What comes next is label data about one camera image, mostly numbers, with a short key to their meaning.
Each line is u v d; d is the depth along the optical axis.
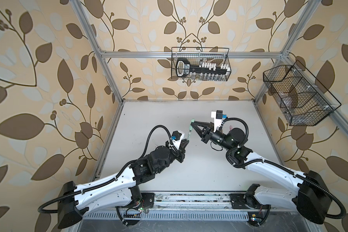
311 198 0.39
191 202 0.75
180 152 0.59
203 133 0.62
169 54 0.89
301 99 0.74
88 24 0.79
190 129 0.66
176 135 0.58
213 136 0.61
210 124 0.63
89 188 0.43
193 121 0.64
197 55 0.91
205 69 0.82
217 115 0.58
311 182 0.41
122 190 0.62
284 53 0.89
